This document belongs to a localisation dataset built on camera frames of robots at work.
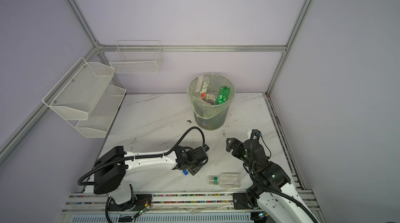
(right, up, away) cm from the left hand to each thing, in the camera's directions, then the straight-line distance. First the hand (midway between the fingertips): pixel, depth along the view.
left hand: (193, 164), depth 82 cm
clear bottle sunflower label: (+4, +44, +11) cm, 46 cm away
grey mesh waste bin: (+13, +22, +11) cm, 27 cm away
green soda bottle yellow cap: (+16, +38, +3) cm, 41 cm away
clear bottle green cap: (+18, -7, -3) cm, 20 cm away
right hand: (+18, +13, -9) cm, 24 cm away
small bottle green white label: (+10, +36, +8) cm, 38 cm away
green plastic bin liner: (+5, +30, -2) cm, 30 cm away
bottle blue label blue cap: (-4, -2, -4) cm, 6 cm away
